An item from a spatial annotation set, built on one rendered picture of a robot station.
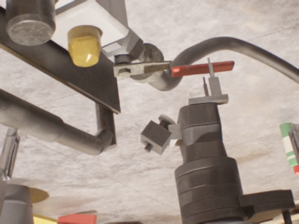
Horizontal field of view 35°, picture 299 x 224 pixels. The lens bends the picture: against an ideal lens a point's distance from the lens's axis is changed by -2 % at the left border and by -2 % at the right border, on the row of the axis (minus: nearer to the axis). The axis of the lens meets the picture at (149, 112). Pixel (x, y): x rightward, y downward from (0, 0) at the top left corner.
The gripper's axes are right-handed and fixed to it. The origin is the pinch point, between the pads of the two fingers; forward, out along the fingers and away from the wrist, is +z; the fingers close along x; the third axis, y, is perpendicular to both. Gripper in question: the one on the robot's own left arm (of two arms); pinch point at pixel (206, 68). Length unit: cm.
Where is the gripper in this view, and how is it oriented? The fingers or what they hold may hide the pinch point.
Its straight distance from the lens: 62.8
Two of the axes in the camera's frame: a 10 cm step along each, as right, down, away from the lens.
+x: -0.2, 4.0, 9.1
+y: -9.9, 1.2, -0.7
